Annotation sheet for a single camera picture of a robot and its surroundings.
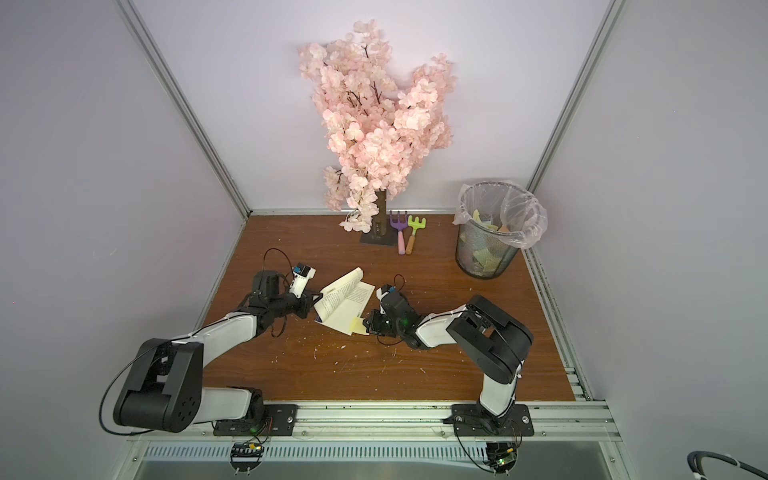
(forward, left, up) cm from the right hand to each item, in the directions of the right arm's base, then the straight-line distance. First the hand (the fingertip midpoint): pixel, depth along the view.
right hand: (363, 314), depth 89 cm
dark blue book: (+5, +7, -2) cm, 9 cm away
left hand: (+5, +14, +3) cm, 15 cm away
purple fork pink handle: (+38, -10, -3) cm, 39 cm away
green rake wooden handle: (+40, -16, -3) cm, 44 cm away
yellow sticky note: (-3, +2, -2) cm, 4 cm away
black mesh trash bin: (+17, -37, +8) cm, 41 cm away
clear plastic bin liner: (+30, -45, +15) cm, 56 cm away
